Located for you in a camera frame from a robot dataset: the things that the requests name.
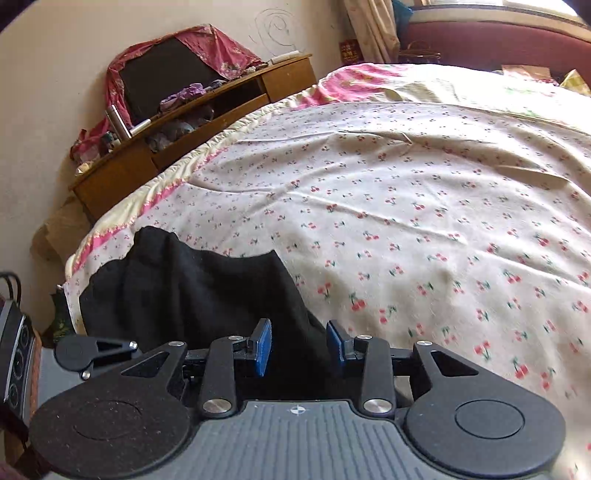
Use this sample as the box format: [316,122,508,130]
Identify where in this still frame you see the black pants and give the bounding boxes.
[79,227,345,400]

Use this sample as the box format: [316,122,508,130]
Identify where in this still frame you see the cherry print bed sheet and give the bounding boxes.
[64,65,590,479]

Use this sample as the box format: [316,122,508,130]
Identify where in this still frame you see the steel thermos bottle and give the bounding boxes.
[105,104,132,143]

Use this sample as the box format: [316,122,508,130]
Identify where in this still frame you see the purple cloth on cabinet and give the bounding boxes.
[159,82,207,113]

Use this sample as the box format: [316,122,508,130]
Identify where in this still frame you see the pink floral quilt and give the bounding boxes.
[294,63,409,109]

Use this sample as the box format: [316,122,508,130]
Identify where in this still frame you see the pink floral cloth cover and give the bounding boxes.
[69,23,270,163]

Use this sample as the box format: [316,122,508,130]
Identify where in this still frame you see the black television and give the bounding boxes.
[119,37,222,125]

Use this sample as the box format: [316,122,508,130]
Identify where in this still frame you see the white paper roll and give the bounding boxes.
[270,50,301,65]

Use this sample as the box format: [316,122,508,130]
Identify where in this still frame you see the beige left curtain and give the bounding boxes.
[344,0,401,64]

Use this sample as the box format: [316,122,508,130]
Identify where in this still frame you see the maroon padded bench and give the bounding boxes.
[399,21,591,81]

